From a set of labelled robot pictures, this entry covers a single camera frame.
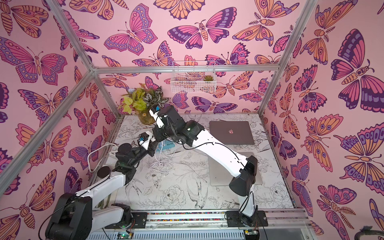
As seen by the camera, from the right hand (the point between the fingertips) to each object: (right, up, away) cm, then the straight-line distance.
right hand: (154, 126), depth 69 cm
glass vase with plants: (-18, +7, +40) cm, 44 cm away
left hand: (-1, -5, +12) cm, 13 cm away
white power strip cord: (-46, -17, +22) cm, 53 cm away
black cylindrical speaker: (-34, -26, +16) cm, 46 cm away
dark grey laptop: (+46, -4, +39) cm, 60 cm away
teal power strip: (-1, -12, +30) cm, 33 cm away
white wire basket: (+18, +32, +26) cm, 45 cm away
